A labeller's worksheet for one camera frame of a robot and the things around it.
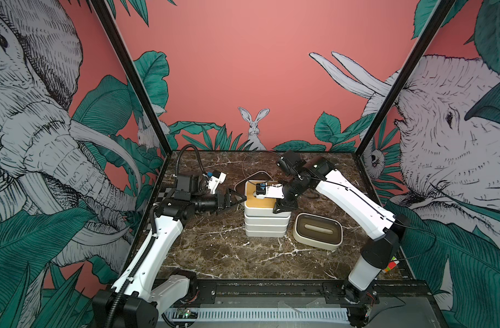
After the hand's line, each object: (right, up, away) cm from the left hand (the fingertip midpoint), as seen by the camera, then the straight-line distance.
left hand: (241, 200), depth 69 cm
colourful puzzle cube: (+58, -26, +8) cm, 64 cm away
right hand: (+12, 0, +4) cm, 12 cm away
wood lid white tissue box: (+6, -2, +1) cm, 7 cm away
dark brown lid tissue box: (+31, -16, +16) cm, 39 cm away
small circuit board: (-19, -40, +1) cm, 44 cm away
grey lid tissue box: (+9, -8, +7) cm, 14 cm away
